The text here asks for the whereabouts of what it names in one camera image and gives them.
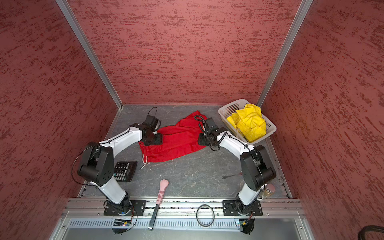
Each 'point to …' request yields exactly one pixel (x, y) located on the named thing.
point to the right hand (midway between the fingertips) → (199, 144)
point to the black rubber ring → (197, 217)
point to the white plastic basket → (225, 110)
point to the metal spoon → (224, 177)
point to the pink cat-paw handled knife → (164, 184)
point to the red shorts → (178, 140)
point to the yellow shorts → (249, 122)
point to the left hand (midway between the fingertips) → (157, 144)
